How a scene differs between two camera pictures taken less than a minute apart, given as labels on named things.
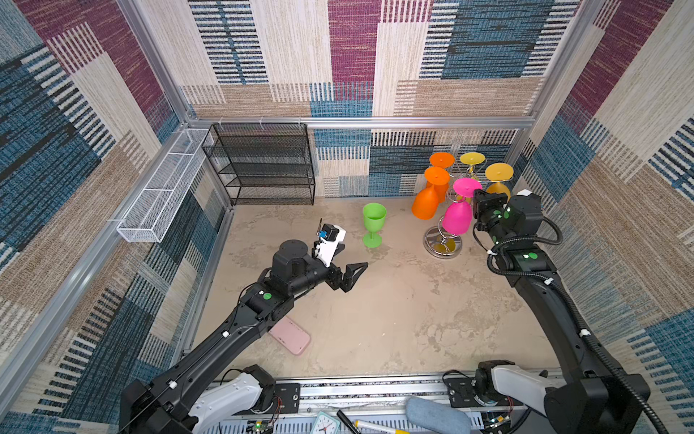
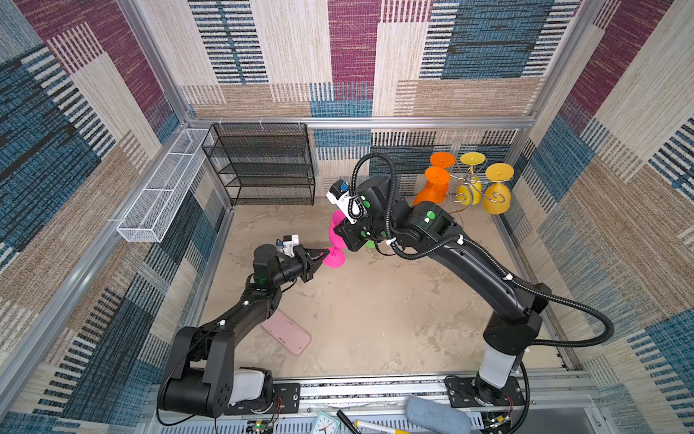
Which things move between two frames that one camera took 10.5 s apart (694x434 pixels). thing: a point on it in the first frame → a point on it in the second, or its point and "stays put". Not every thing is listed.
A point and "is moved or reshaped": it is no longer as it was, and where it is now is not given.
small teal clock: [324, 424] stays put
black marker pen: [348, 422] stays put
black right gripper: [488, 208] → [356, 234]
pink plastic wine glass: [458, 214] is moved or reshaped
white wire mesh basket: [158, 201] stays put
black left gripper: [334, 282] → [305, 257]
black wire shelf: [263, 164] stays put
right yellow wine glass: [497, 173] stays put
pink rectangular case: [290, 334] stays put
